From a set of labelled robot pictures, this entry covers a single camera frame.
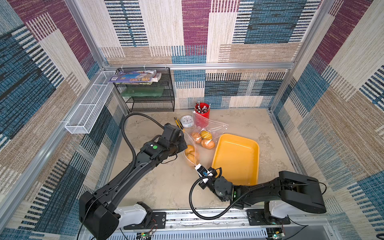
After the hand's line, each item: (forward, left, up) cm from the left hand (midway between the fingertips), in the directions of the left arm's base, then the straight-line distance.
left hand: (186, 143), depth 77 cm
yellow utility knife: (+28, +6, -18) cm, 33 cm away
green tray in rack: (+37, +28, +5) cm, 46 cm away
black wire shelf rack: (+48, +23, -10) cm, 54 cm away
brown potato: (+9, -13, -15) cm, 21 cm away
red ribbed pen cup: (+27, -10, -6) cm, 29 cm away
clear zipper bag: (+19, -18, -13) cm, 29 cm away
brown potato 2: (+5, -1, -15) cm, 16 cm away
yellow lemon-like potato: (+15, -11, -13) cm, 23 cm away
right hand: (-9, -6, -9) cm, 14 cm away
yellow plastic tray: (0, -29, -19) cm, 35 cm away
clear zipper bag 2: (+1, -2, 0) cm, 2 cm away
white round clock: (+31, +1, -18) cm, 36 cm away
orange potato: (+14, -6, -14) cm, 21 cm away
